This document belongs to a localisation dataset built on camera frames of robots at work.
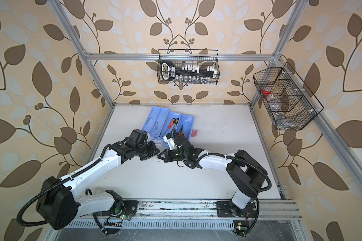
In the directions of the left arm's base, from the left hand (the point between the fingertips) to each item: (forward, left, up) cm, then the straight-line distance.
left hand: (162, 149), depth 81 cm
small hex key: (+21, +7, -3) cm, 22 cm away
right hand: (-4, +2, -1) cm, 5 cm away
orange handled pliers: (+23, -9, -14) cm, 28 cm away
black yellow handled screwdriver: (+23, -6, -5) cm, 24 cm away
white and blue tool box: (+21, +3, -2) cm, 22 cm away
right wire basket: (+21, -65, +20) cm, 71 cm away
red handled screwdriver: (+22, -3, -5) cm, 23 cm away
